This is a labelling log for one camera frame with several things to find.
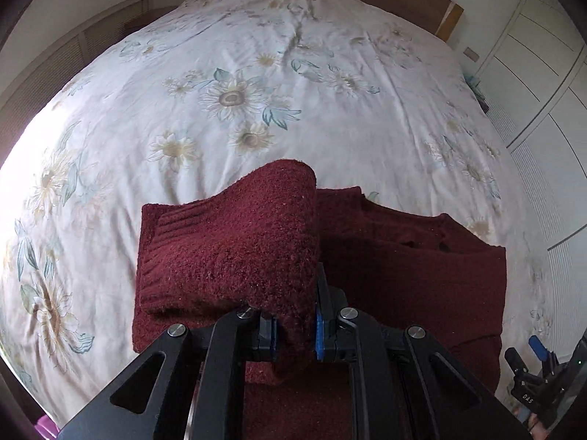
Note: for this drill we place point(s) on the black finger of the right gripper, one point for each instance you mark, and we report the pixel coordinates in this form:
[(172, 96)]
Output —
[(515, 361)]

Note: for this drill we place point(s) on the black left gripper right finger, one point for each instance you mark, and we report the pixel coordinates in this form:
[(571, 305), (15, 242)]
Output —
[(405, 384)]

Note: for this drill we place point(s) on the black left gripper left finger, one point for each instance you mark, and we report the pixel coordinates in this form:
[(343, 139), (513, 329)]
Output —
[(186, 384)]

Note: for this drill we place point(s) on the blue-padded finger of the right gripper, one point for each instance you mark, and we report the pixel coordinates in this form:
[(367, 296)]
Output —
[(538, 347)]

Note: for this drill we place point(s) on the dark red knit sweater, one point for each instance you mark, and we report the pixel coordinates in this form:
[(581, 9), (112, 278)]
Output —
[(265, 240)]

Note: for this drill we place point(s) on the person's right hand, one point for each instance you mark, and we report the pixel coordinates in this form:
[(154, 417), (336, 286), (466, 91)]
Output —
[(532, 422)]

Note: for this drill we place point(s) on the purple object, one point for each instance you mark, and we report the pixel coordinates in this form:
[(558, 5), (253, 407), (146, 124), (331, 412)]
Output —
[(46, 428)]

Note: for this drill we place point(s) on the white louvered wardrobe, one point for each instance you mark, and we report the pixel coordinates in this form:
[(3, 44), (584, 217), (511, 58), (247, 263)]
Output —
[(535, 83)]

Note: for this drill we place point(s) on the white floral duvet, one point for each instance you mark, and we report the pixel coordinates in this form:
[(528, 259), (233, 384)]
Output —
[(186, 106)]

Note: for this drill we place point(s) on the wall socket plate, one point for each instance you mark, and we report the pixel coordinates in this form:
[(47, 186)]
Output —
[(471, 54)]

